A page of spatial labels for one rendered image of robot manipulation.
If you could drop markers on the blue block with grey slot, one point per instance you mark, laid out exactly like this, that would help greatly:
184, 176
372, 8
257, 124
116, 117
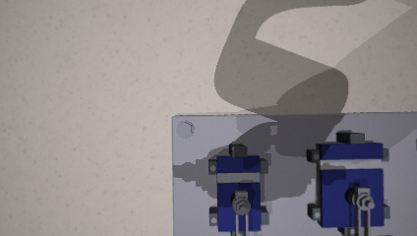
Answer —
343, 166

